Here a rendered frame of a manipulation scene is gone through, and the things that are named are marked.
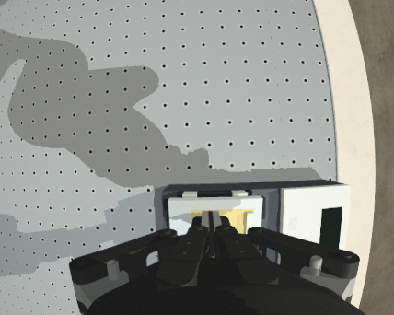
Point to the grey and white cassette dock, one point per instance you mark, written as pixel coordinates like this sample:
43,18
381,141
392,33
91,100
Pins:
315,210

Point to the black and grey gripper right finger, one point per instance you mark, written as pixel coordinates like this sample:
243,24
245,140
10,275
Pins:
326,266

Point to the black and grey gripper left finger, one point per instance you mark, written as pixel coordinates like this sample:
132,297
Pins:
99,272

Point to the grey base plate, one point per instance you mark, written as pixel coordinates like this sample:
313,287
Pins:
104,103

